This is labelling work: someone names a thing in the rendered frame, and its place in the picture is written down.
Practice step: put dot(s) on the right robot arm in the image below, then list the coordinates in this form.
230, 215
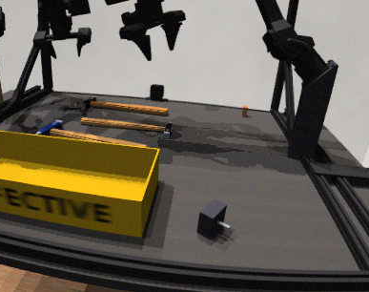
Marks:
56, 11

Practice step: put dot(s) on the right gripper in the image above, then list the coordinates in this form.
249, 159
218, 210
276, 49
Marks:
61, 31

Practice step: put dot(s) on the yellow bin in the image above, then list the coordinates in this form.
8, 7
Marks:
85, 169

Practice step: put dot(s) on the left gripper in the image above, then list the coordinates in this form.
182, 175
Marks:
151, 11

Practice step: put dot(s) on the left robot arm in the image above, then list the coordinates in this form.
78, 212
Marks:
308, 67

